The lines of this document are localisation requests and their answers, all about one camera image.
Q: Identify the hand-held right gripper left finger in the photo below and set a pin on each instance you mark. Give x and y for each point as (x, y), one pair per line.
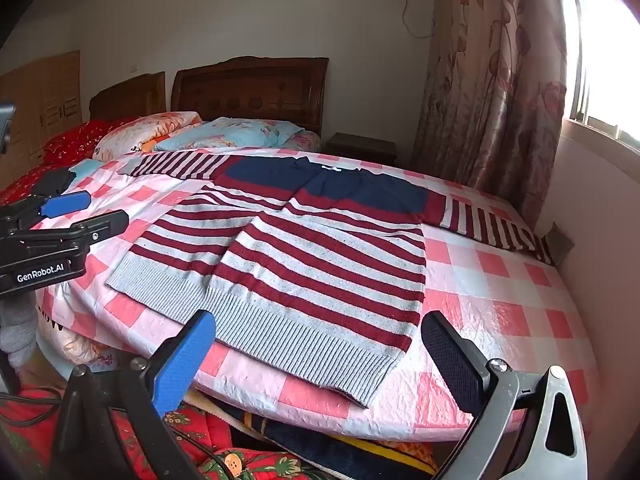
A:
(182, 360)

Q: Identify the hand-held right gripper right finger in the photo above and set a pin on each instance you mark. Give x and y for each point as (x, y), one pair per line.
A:
(450, 362)

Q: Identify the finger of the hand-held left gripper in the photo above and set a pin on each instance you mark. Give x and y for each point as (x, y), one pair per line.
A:
(100, 226)
(65, 203)

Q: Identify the red grey striped sweater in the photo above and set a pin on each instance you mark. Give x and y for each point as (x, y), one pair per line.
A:
(320, 270)

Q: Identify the person's left forearm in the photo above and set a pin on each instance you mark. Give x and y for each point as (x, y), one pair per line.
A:
(15, 332)

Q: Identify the dark cloth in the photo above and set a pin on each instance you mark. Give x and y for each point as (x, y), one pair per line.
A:
(52, 182)

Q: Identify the red patterned bedding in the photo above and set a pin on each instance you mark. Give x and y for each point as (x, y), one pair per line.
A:
(75, 142)

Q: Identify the pink checked bed sheet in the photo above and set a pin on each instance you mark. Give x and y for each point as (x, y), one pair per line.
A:
(500, 285)

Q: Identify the pink floral pillow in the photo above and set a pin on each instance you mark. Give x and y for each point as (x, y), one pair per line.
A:
(140, 132)

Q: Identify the light wooden cabinet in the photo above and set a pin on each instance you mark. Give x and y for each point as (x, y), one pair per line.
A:
(45, 95)

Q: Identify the small wooden headboard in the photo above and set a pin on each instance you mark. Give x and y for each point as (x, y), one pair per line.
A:
(130, 97)

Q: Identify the red floral quilt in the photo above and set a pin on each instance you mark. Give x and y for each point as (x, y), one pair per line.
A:
(260, 465)

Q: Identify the dark blue yellow blanket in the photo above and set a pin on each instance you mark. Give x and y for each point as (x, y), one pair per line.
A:
(320, 450)

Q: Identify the light blue floral pillow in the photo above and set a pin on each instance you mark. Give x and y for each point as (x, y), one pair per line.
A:
(230, 132)

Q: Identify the cardboard piece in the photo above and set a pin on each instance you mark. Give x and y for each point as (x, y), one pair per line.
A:
(560, 245)

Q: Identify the large carved wooden headboard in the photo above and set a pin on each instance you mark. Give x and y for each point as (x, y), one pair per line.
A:
(250, 90)

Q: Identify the dark wooden nightstand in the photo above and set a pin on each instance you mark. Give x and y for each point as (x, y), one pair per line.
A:
(360, 147)

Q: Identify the floral curtain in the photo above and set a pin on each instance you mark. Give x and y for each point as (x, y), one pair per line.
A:
(490, 85)

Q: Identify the window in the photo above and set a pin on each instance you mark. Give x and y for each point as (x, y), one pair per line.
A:
(610, 60)

